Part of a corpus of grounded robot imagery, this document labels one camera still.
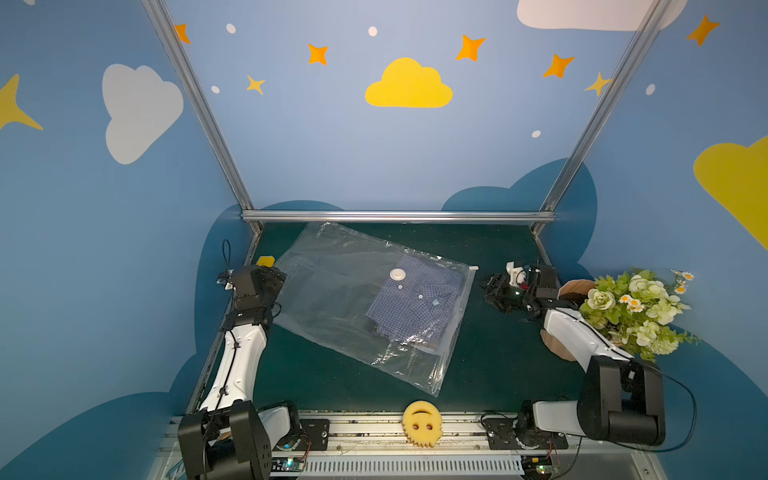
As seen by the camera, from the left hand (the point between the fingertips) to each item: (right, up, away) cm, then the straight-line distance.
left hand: (280, 273), depth 84 cm
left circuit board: (+6, -46, -12) cm, 48 cm away
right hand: (+60, -4, +5) cm, 60 cm away
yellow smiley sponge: (+39, -37, -10) cm, 55 cm away
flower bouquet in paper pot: (+86, -7, -19) cm, 88 cm away
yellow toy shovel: (-15, +3, +27) cm, 31 cm away
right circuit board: (+67, -46, -13) cm, 82 cm away
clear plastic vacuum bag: (+10, -2, +26) cm, 28 cm away
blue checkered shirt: (+40, -9, +9) cm, 42 cm away
